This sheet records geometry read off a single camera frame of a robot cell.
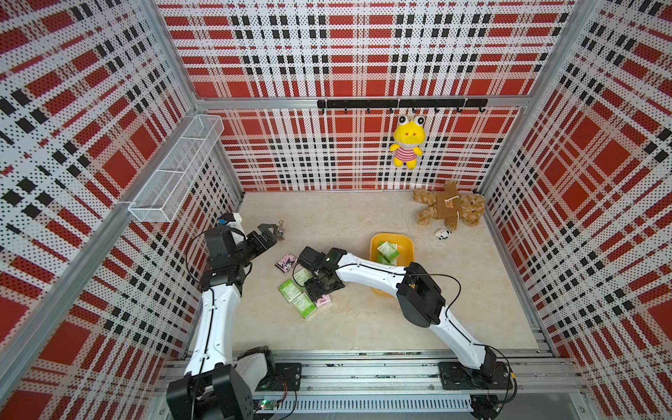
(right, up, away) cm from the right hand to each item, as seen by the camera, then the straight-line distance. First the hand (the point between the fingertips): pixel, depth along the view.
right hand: (324, 290), depth 89 cm
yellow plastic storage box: (+31, +14, +11) cm, 36 cm away
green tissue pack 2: (+23, +14, +7) cm, 27 cm away
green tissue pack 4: (-8, +4, +1) cm, 9 cm away
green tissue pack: (+21, +10, +7) cm, 24 cm away
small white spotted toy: (+47, +19, +15) cm, 53 cm away
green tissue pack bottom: (-6, -4, -3) cm, 8 cm away
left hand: (-15, +20, -9) cm, 27 cm away
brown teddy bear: (+51, +30, +18) cm, 62 cm away
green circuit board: (-13, -25, -20) cm, 35 cm away
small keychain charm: (-20, +19, +18) cm, 33 cm away
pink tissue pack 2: (-15, +8, +6) cm, 18 cm away
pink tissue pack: (-1, -3, -3) cm, 4 cm away
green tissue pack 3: (+25, +11, +5) cm, 28 cm away
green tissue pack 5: (-12, 0, -1) cm, 12 cm away
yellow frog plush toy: (+30, +55, +2) cm, 62 cm away
